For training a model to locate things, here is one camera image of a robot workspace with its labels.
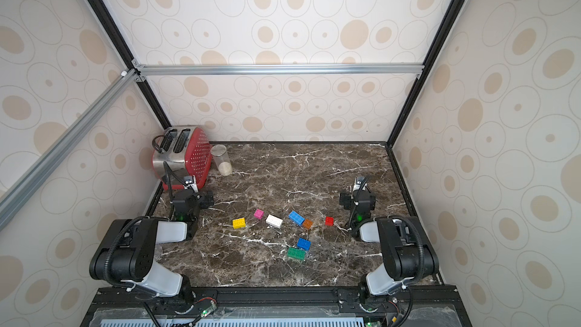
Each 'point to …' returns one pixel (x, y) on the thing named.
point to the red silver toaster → (185, 151)
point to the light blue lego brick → (296, 218)
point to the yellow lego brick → (238, 223)
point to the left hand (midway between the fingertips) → (202, 186)
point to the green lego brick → (296, 253)
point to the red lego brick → (329, 221)
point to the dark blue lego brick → (303, 243)
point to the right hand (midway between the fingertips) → (367, 191)
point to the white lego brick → (274, 221)
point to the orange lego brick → (307, 223)
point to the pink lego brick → (259, 213)
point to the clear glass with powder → (219, 151)
